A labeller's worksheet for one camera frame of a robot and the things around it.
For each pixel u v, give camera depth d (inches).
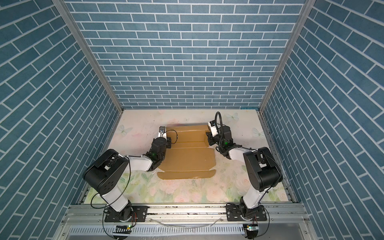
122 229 28.4
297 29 30.6
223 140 29.0
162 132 30.8
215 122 31.1
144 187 32.4
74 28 30.3
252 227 29.0
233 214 28.9
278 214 29.7
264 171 19.0
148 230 30.3
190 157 36.0
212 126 32.5
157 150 28.2
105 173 18.6
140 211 29.2
